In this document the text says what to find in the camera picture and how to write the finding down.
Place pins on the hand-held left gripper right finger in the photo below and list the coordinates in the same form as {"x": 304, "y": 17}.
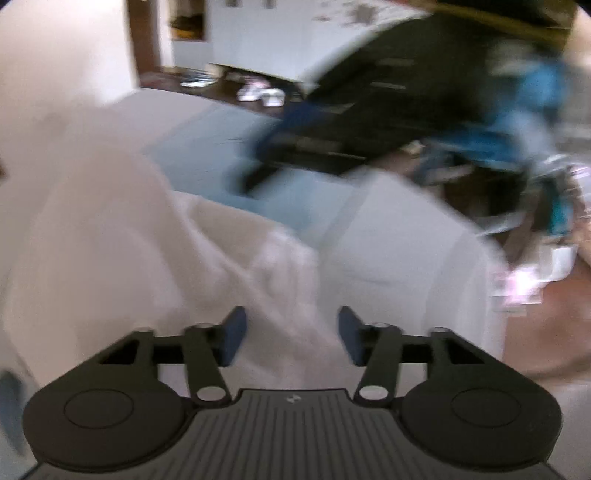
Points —
{"x": 352, "y": 334}

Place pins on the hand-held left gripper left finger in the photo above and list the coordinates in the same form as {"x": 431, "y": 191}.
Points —
{"x": 233, "y": 337}

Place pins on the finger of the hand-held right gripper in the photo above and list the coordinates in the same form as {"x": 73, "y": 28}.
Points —
{"x": 295, "y": 123}
{"x": 261, "y": 177}

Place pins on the white sweatshirt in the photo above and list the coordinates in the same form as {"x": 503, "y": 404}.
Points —
{"x": 392, "y": 254}

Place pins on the person's right hand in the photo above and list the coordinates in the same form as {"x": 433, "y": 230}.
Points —
{"x": 526, "y": 115}

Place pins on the grey mat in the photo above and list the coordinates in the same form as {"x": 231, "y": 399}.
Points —
{"x": 198, "y": 157}

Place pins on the white sticker-covered cabinet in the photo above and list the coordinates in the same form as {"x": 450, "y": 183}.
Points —
{"x": 277, "y": 37}

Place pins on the yellow bag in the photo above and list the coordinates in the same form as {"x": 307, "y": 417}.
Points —
{"x": 187, "y": 33}

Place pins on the brown door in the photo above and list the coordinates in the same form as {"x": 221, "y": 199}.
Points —
{"x": 144, "y": 41}

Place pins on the pink white cloth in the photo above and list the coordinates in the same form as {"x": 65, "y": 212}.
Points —
{"x": 519, "y": 286}

